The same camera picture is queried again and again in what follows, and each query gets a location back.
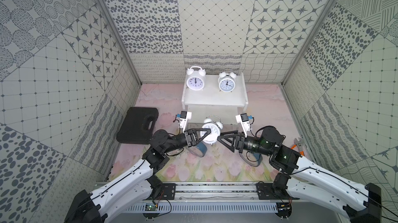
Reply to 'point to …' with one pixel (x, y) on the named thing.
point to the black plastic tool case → (138, 125)
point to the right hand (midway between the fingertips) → (219, 138)
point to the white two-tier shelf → (211, 102)
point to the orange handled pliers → (299, 142)
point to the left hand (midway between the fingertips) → (212, 138)
